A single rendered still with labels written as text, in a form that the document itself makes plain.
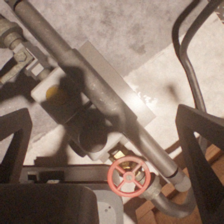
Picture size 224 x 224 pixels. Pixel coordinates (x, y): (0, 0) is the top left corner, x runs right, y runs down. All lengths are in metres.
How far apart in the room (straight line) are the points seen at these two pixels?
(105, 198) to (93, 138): 0.35
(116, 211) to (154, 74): 0.53
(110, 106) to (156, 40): 0.65
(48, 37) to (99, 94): 0.09
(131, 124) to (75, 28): 0.67
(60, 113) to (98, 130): 0.09
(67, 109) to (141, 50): 0.55
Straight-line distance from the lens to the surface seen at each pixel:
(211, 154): 0.84
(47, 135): 0.87
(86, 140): 0.32
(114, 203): 0.65
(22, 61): 0.38
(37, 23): 0.28
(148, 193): 0.41
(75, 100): 0.36
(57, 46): 0.26
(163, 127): 0.86
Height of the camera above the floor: 0.81
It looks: 85 degrees down
